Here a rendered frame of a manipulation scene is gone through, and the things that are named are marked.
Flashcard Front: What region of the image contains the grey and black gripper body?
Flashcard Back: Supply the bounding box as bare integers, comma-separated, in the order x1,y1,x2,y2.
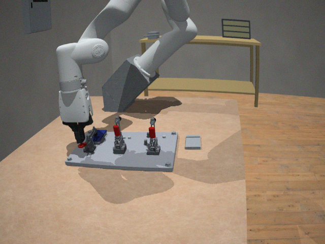
59,86,93,123

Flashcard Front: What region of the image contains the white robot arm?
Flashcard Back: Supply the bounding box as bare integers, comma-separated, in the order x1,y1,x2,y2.
56,0,198,92

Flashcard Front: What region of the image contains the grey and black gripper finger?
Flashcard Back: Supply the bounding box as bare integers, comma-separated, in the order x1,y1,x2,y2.
77,112,93,144
62,122,79,143

